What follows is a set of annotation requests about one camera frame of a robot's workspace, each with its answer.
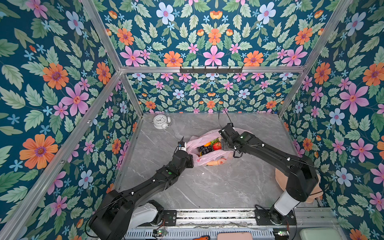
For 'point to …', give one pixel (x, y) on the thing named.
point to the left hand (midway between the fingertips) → (194, 152)
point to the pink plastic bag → (215, 158)
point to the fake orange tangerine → (207, 144)
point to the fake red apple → (217, 146)
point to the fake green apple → (214, 141)
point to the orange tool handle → (205, 237)
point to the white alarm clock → (161, 121)
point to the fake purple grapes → (203, 150)
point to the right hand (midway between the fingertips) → (229, 142)
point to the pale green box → (319, 234)
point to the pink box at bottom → (234, 236)
